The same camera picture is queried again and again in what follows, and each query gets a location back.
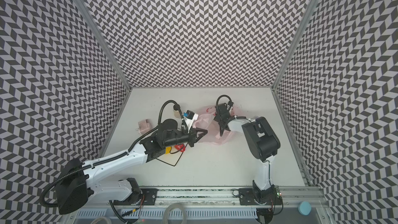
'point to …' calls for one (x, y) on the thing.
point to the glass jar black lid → (176, 108)
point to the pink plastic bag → (205, 121)
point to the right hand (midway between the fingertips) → (221, 118)
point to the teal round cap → (304, 208)
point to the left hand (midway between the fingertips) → (207, 134)
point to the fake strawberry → (180, 147)
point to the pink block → (144, 126)
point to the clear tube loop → (171, 206)
